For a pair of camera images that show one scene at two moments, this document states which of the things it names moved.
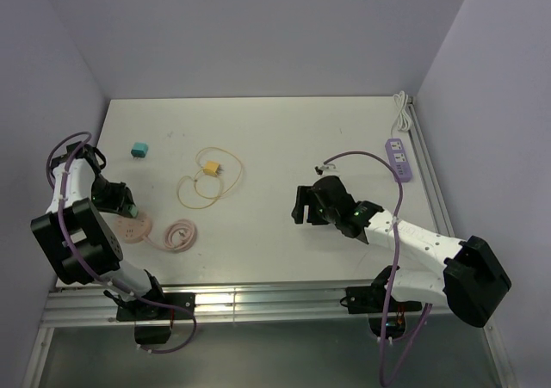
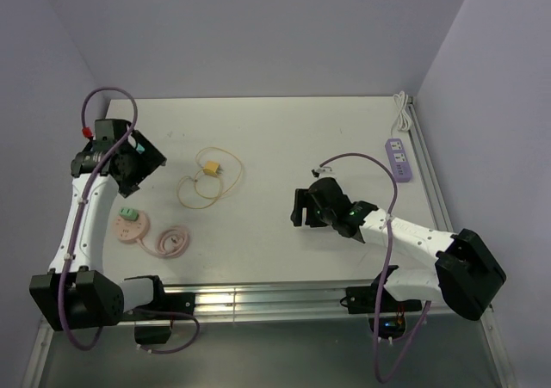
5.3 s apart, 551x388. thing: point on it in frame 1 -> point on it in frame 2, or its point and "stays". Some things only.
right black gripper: [306, 195] stays
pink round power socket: [132, 230] stays
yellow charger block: [211, 168] stays
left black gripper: [122, 196] -> [149, 160]
